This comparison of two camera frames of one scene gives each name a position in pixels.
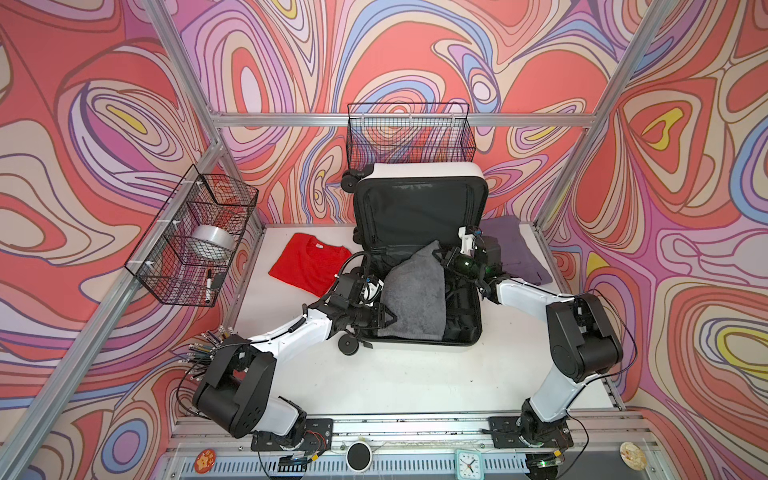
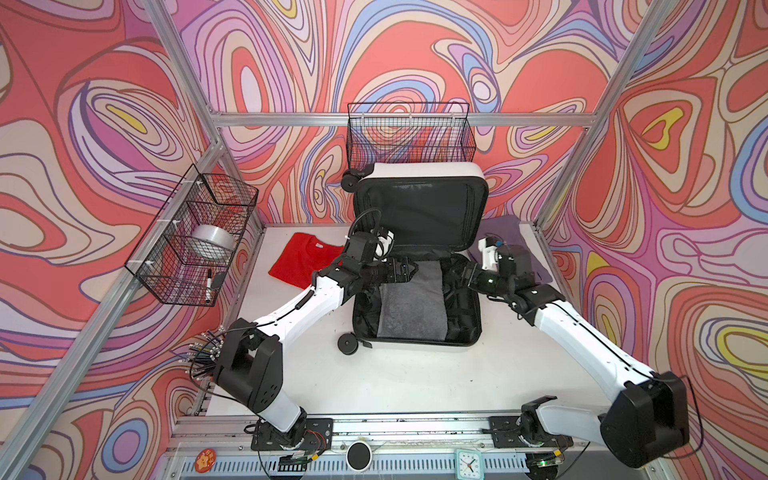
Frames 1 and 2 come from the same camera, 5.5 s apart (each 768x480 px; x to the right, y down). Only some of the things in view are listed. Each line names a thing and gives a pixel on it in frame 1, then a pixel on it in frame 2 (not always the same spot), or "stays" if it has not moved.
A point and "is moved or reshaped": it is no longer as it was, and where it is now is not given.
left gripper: x=378 y=318 to x=402 y=269
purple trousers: x=518 y=259 stays
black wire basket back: x=414 y=132 stays
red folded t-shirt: x=307 y=262 stays
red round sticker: x=204 y=461 stays
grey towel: x=414 y=290 is moved or reshaped
